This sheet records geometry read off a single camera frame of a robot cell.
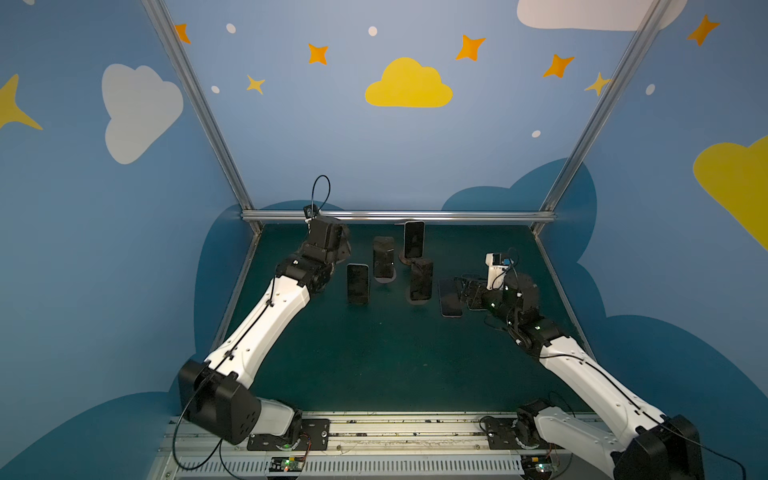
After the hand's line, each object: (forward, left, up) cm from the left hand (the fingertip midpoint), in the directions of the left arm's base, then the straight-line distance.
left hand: (337, 237), depth 79 cm
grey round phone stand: (-1, -25, -31) cm, 40 cm away
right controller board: (-48, -51, -29) cm, 76 cm away
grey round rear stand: (+6, -13, -29) cm, 32 cm away
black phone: (+11, -13, -21) cm, 27 cm away
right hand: (-7, -36, -7) cm, 38 cm away
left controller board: (-48, +10, -29) cm, 57 cm away
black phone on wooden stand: (+25, -24, -27) cm, 44 cm away
